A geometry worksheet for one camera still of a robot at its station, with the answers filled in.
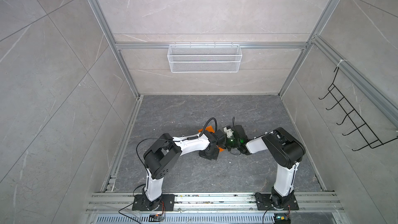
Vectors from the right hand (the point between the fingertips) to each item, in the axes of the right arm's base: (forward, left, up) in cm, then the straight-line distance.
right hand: (213, 141), depth 95 cm
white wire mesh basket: (+45, +4, +30) cm, 54 cm away
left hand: (-9, +1, 0) cm, 9 cm away
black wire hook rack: (-17, -60, +31) cm, 70 cm away
